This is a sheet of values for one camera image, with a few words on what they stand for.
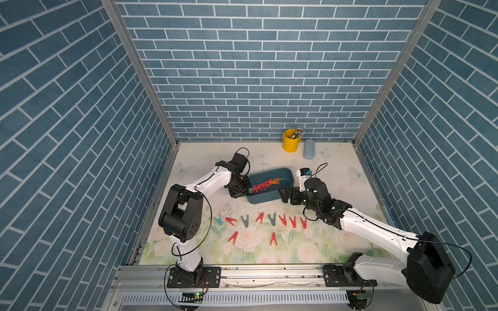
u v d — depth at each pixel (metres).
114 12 0.71
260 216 0.89
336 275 0.74
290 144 1.14
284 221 0.89
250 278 0.75
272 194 0.82
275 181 0.95
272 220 0.89
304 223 0.88
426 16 0.72
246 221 0.89
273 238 0.83
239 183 0.78
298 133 1.04
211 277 0.74
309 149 1.16
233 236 0.84
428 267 0.41
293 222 0.88
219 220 0.89
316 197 0.62
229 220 0.89
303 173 0.73
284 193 0.74
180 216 0.48
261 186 0.95
